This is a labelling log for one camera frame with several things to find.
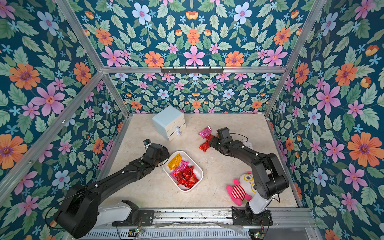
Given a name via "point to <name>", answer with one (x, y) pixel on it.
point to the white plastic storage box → (187, 157)
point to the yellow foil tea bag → (175, 162)
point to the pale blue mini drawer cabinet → (170, 122)
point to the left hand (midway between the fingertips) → (165, 151)
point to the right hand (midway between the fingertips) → (212, 142)
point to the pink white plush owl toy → (244, 189)
